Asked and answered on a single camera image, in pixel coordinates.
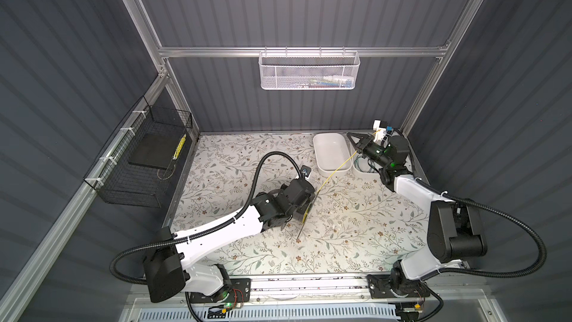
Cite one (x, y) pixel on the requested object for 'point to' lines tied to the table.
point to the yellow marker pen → (179, 147)
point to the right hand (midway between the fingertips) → (350, 135)
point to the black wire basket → (119, 182)
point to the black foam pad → (156, 150)
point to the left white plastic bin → (331, 150)
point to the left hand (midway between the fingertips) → (301, 191)
